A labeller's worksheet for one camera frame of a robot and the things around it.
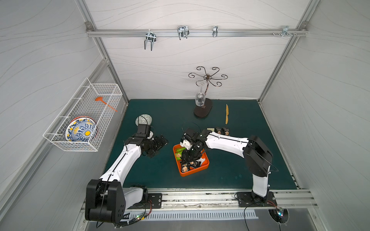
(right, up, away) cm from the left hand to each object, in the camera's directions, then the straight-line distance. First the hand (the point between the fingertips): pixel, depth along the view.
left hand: (164, 145), depth 83 cm
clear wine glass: (+22, +30, +8) cm, 38 cm away
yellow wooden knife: (+45, +21, +32) cm, 59 cm away
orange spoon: (-35, +27, -5) cm, 44 cm away
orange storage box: (+24, -11, -1) cm, 26 cm away
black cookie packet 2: (+40, +6, +18) cm, 44 cm away
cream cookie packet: (+31, +7, +19) cm, 37 cm away
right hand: (+12, -9, -1) cm, 15 cm away
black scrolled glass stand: (+26, +21, +31) cm, 45 cm away
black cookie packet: (+35, +7, +18) cm, 40 cm away
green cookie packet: (+8, -5, +3) cm, 10 cm away
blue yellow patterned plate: (-33, +12, -21) cm, 41 cm away
